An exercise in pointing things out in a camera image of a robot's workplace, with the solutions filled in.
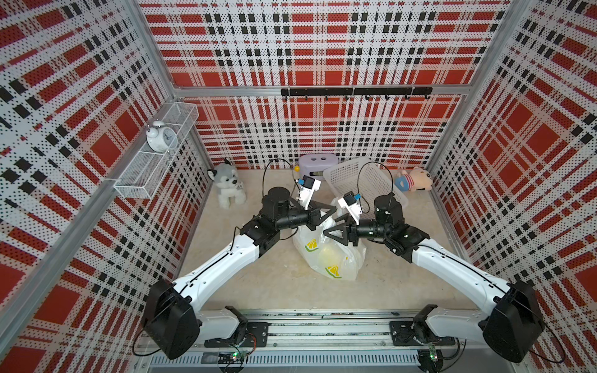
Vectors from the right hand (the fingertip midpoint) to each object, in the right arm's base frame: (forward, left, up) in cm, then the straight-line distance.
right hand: (330, 230), depth 70 cm
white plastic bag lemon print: (-1, 0, -17) cm, 17 cm away
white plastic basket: (+44, -20, -24) cm, 54 cm away
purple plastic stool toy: (+45, +5, -15) cm, 48 cm away
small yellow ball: (+47, +14, -19) cm, 52 cm away
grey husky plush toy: (+28, +42, -12) cm, 52 cm away
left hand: (+4, -2, +5) cm, 7 cm away
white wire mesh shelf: (+29, +72, -2) cm, 77 cm away
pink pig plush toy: (+38, -43, -19) cm, 61 cm away
